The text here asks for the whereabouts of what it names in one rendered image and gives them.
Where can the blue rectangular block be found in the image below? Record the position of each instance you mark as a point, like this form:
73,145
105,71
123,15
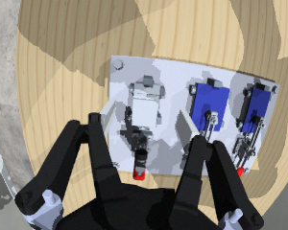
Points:
206,98
256,106

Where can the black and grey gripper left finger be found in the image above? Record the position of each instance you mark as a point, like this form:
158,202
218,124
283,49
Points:
40,201

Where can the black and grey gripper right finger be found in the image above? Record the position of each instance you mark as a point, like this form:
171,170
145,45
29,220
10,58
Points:
234,210

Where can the light grey metal fixture plate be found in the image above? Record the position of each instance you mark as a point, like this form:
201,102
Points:
167,155

